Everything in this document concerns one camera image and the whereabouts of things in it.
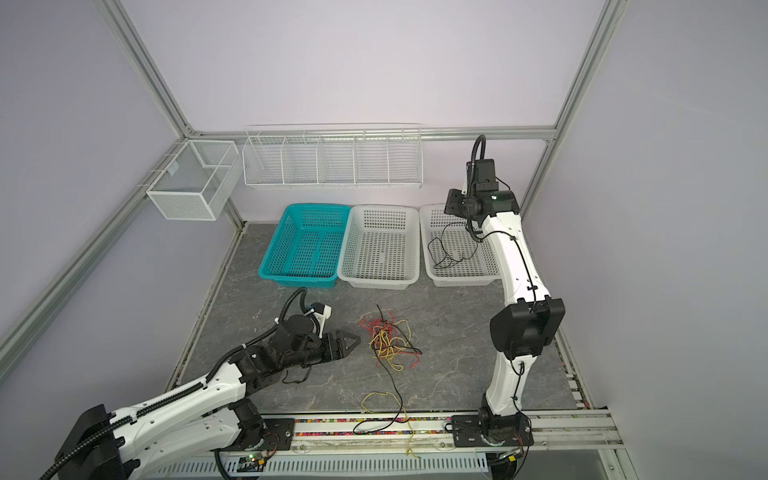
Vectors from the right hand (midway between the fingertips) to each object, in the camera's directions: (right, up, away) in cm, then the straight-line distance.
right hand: (457, 204), depth 84 cm
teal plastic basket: (-52, -12, +28) cm, 60 cm away
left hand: (-29, -38, -7) cm, 48 cm away
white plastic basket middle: (-24, -12, +28) cm, 39 cm away
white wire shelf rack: (-38, +18, +14) cm, 44 cm away
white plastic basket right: (+13, -20, +22) cm, 32 cm away
